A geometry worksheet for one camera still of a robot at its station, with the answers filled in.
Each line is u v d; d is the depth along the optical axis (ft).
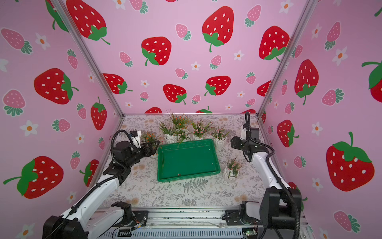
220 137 3.02
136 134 2.34
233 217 2.42
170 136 3.31
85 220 1.42
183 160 3.08
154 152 2.38
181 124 3.25
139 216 2.46
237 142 2.51
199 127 3.13
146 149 2.29
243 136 2.55
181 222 2.41
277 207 1.34
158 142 2.55
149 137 3.05
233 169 2.52
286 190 1.33
